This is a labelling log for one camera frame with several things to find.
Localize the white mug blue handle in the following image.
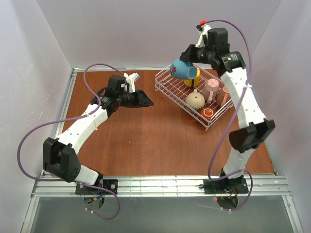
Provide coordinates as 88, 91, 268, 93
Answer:
170, 59, 197, 80

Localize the yellow enamel mug black handle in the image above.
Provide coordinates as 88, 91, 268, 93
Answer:
184, 69, 201, 89

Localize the white faceted mug pink handle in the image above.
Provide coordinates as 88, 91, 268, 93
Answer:
202, 78, 219, 104

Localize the beige round ceramic mug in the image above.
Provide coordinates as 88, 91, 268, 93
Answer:
186, 89, 205, 112

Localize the pink floral mug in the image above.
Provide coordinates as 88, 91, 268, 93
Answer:
216, 85, 231, 107

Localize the dark brown glazed mug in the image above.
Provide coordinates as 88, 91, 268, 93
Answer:
200, 107, 214, 120

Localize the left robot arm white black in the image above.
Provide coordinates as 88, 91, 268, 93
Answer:
43, 73, 154, 186

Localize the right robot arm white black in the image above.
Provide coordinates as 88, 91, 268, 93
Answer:
180, 25, 275, 194

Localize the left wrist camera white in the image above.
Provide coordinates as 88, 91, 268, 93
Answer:
123, 73, 140, 93

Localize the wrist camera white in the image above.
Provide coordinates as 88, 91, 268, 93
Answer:
123, 73, 140, 93
195, 20, 211, 48

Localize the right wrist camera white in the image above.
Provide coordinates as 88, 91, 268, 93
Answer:
195, 20, 211, 48

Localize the white wire dish rack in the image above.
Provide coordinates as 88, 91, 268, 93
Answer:
155, 65, 233, 130

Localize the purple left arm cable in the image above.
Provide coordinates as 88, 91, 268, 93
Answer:
16, 63, 126, 220

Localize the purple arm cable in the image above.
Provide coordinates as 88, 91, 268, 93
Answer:
16, 63, 126, 220
208, 19, 253, 212

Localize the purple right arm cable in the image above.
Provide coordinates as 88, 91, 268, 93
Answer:
208, 19, 253, 212

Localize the aluminium frame rail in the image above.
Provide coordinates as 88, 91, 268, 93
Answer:
32, 174, 291, 197

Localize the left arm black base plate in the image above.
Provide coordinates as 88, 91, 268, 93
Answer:
75, 179, 119, 195

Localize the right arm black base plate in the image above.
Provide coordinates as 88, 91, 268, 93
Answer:
198, 177, 249, 194

